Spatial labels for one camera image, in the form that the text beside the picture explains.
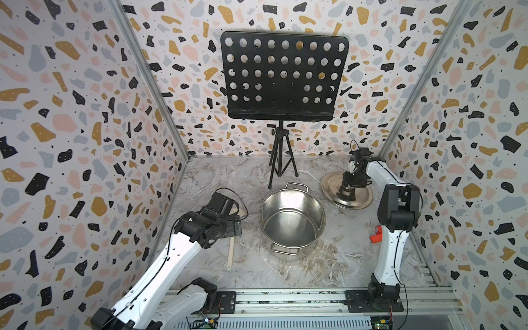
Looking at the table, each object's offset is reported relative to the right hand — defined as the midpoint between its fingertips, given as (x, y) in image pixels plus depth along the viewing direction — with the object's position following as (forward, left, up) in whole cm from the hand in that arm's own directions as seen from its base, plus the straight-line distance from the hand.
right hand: (349, 182), depth 104 cm
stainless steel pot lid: (0, +9, -2) cm, 10 cm away
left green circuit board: (-59, +60, -6) cm, 85 cm away
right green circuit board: (-57, -1, -7) cm, 57 cm away
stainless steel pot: (-20, +30, -1) cm, 36 cm away
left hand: (-32, +53, +13) cm, 63 cm away
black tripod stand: (+7, +35, +12) cm, 37 cm away
